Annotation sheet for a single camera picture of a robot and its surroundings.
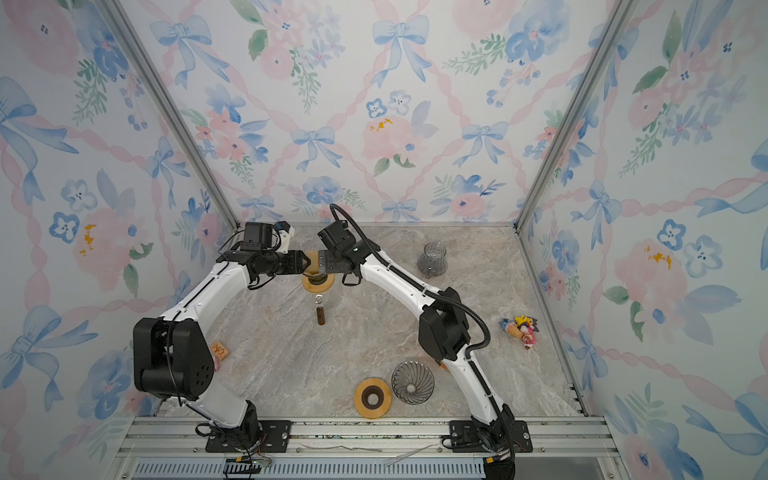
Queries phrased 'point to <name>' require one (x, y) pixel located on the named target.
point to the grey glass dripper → (412, 382)
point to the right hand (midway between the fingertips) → (336, 258)
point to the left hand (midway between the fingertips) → (303, 258)
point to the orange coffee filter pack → (442, 365)
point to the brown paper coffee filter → (314, 265)
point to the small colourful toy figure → (523, 327)
